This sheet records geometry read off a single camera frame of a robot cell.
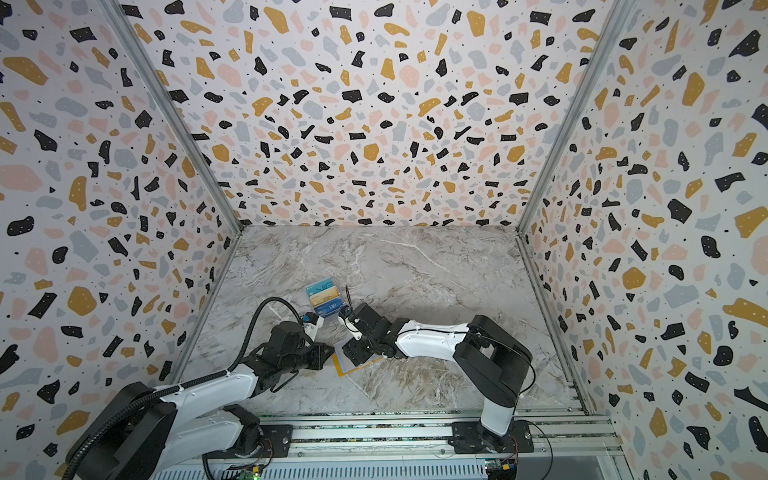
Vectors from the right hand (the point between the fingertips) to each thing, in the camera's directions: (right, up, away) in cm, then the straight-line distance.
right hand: (351, 341), depth 86 cm
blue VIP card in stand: (-8, +8, +9) cm, 15 cm away
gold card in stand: (-10, +11, +10) cm, 18 cm away
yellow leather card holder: (-2, -7, 0) cm, 7 cm away
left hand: (-3, -2, 0) cm, 4 cm away
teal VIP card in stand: (-12, +14, +10) cm, 21 cm away
